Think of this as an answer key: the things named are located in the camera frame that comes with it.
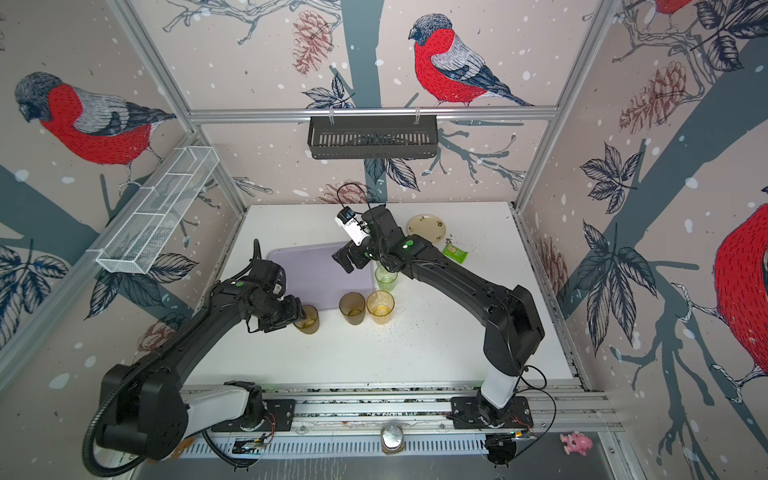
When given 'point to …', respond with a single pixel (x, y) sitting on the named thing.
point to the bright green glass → (386, 280)
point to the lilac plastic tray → (315, 278)
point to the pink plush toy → (576, 443)
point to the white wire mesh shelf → (156, 214)
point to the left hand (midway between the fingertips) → (296, 318)
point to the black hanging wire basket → (372, 137)
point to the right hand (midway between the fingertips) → (344, 247)
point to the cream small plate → (430, 227)
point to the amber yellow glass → (380, 305)
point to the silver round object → (392, 438)
